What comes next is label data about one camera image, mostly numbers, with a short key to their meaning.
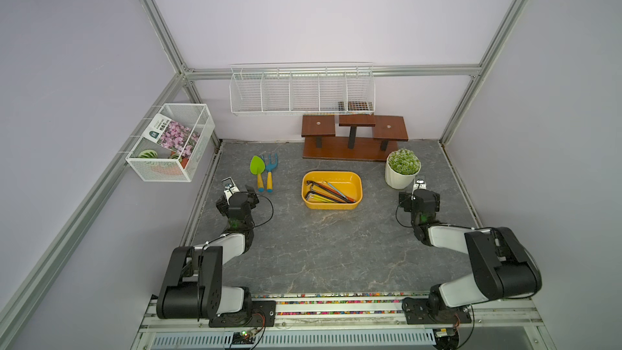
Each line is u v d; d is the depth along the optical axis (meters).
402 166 0.94
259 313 0.72
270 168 1.12
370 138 1.05
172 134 0.75
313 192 1.00
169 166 0.72
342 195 0.99
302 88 0.99
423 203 0.70
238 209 0.68
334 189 1.02
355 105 0.99
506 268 0.45
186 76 0.94
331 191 1.00
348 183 1.03
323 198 0.99
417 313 0.74
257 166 1.12
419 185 0.80
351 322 0.73
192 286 0.43
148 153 0.71
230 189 0.75
